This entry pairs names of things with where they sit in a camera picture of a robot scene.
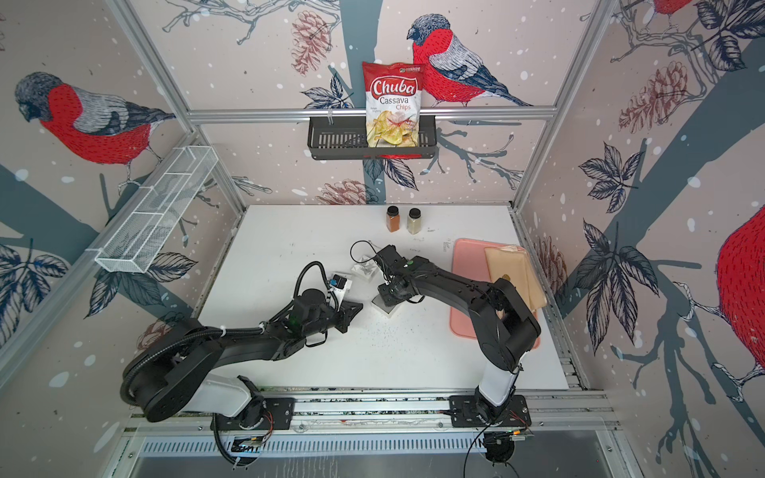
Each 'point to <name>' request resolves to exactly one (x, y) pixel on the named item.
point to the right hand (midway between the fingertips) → (390, 294)
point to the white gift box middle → (365, 269)
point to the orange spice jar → (392, 218)
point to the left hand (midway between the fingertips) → (366, 302)
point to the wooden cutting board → (516, 263)
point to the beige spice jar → (414, 221)
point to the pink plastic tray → (471, 259)
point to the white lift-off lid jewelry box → (380, 302)
